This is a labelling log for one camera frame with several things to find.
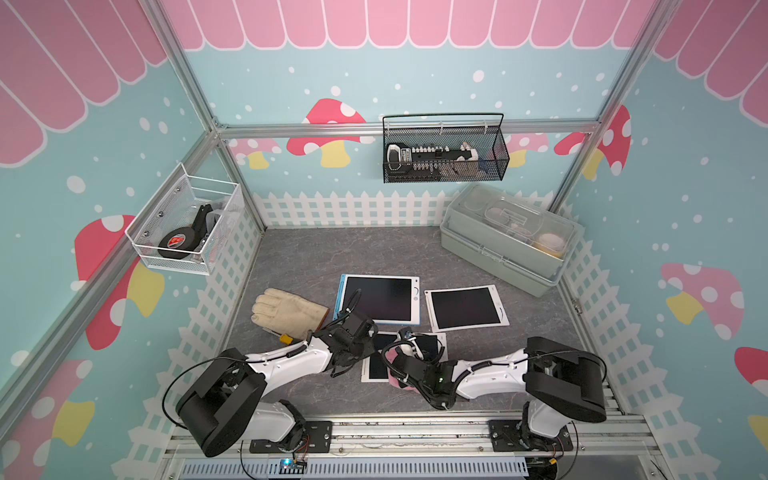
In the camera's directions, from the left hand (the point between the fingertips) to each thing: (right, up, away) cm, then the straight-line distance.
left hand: (368, 355), depth 88 cm
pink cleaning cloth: (+7, +6, -17) cm, 19 cm away
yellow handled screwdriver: (-25, +5, +1) cm, 26 cm away
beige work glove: (-26, +11, +6) cm, 29 cm away
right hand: (+9, -1, -2) cm, 9 cm away
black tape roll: (-43, +33, -19) cm, 58 cm away
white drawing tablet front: (+2, -3, -3) cm, 5 cm away
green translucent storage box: (+46, +34, +2) cm, 58 cm away
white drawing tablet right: (+31, +12, +9) cm, 35 cm away
